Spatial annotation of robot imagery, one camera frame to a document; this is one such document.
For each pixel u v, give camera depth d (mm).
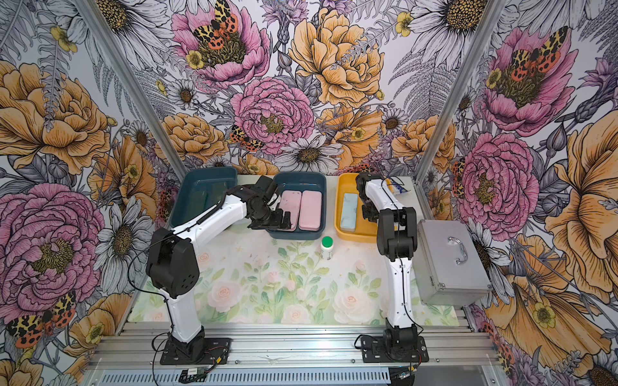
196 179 1192
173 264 495
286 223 813
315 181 1133
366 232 1017
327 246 879
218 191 1156
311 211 1060
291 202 1086
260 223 778
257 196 676
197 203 1129
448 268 763
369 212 932
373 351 739
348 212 1056
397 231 628
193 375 725
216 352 734
